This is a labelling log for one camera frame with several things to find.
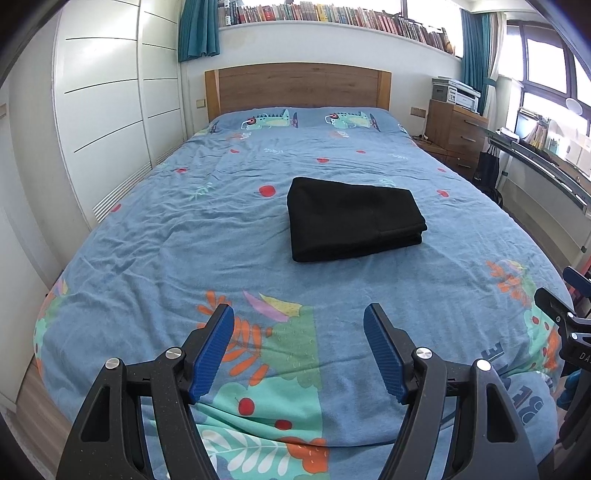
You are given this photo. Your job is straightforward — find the black pants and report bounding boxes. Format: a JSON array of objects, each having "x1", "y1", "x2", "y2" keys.
[{"x1": 287, "y1": 177, "x2": 428, "y2": 263}]

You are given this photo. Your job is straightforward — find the glass desk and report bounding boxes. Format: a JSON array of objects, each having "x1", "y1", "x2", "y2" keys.
[{"x1": 484, "y1": 129, "x2": 590, "y2": 218}]

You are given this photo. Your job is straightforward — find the blue patterned bed cover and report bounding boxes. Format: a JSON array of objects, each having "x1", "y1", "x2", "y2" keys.
[{"x1": 34, "y1": 107, "x2": 569, "y2": 479}]

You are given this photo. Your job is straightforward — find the black bag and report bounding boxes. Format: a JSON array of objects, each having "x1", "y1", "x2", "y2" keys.
[{"x1": 472, "y1": 152, "x2": 503, "y2": 207}]

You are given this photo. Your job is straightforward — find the wooden dresser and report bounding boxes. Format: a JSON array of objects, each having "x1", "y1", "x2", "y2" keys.
[{"x1": 415, "y1": 100, "x2": 488, "y2": 181}]

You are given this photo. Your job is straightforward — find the white printer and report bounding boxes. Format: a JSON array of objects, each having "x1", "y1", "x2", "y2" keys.
[{"x1": 432, "y1": 76, "x2": 481, "y2": 113}]

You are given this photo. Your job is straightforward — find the teal curtain right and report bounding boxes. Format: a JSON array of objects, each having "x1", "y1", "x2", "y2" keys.
[{"x1": 461, "y1": 10, "x2": 496, "y2": 116}]

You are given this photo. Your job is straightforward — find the teal curtain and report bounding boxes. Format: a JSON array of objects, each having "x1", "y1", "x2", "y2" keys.
[
  {"x1": 461, "y1": 10, "x2": 496, "y2": 116},
  {"x1": 177, "y1": 0, "x2": 221, "y2": 63}
]

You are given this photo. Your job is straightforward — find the wooden headboard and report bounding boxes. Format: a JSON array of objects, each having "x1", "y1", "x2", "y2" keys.
[{"x1": 204, "y1": 62, "x2": 392, "y2": 121}]

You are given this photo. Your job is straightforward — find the white wardrobe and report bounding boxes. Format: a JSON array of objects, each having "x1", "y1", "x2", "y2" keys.
[{"x1": 53, "y1": 0, "x2": 186, "y2": 227}]

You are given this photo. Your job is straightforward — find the teal curtain left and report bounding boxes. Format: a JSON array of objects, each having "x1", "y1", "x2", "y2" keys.
[{"x1": 177, "y1": 0, "x2": 221, "y2": 63}]

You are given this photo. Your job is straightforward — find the row of books on shelf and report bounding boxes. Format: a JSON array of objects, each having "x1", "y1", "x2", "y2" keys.
[{"x1": 217, "y1": 1, "x2": 463, "y2": 57}]

